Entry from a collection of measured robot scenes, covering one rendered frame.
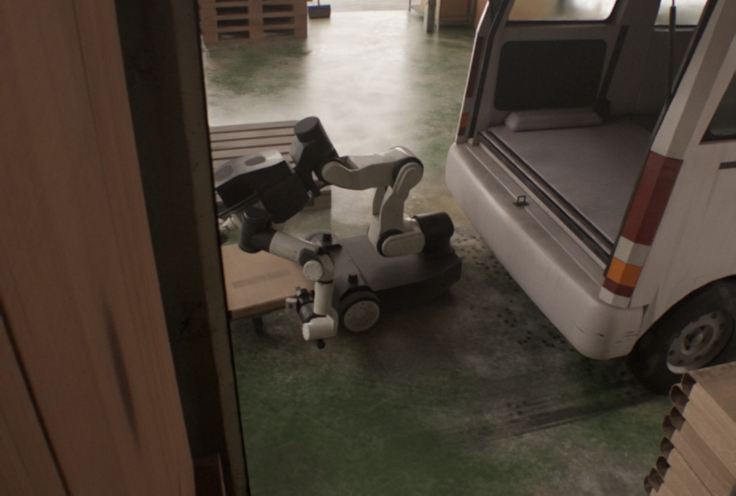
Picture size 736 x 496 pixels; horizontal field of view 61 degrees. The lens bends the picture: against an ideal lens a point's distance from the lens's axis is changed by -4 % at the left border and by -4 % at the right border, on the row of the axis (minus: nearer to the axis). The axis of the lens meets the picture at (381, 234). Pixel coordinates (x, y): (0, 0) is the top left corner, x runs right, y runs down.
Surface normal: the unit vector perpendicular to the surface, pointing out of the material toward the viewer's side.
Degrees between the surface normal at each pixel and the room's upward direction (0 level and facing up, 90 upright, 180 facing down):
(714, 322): 87
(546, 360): 0
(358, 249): 0
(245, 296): 0
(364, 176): 88
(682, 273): 90
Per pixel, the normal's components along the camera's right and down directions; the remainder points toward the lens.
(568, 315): -0.93, 0.15
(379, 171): 0.38, 0.49
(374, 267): 0.04, -0.85
